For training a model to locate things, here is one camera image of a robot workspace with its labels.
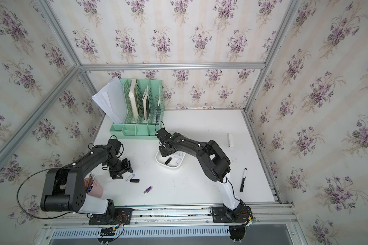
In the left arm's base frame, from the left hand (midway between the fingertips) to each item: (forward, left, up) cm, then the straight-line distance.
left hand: (130, 173), depth 85 cm
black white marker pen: (-4, -64, 0) cm, 64 cm away
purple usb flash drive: (-8, -11, -2) cm, 14 cm away
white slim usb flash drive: (+7, -27, -1) cm, 28 cm away
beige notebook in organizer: (+42, -5, +15) cm, 45 cm away
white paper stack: (+42, +16, +19) cm, 49 cm away
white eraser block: (+21, -62, +3) cm, 65 cm away
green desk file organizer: (+31, +7, +1) cm, 32 cm away
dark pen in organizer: (+48, -11, +4) cm, 49 cm away
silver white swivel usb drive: (-2, 0, -2) cm, 3 cm away
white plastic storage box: (+9, -24, -2) cm, 26 cm away
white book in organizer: (+40, +1, +23) cm, 46 cm away
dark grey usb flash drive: (+8, -21, -2) cm, 23 cm away
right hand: (+14, -20, +1) cm, 24 cm away
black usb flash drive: (-3, -2, -3) cm, 5 cm away
